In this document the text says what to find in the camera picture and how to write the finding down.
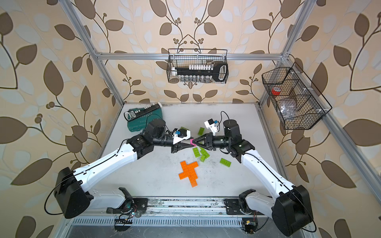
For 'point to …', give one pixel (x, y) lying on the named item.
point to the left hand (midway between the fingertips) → (190, 138)
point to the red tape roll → (276, 90)
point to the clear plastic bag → (287, 110)
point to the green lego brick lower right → (225, 162)
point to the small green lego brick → (202, 157)
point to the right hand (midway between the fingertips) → (194, 143)
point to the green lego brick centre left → (196, 152)
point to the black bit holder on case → (130, 114)
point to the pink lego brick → (192, 143)
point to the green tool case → (139, 123)
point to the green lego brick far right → (201, 131)
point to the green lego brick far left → (184, 128)
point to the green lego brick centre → (204, 152)
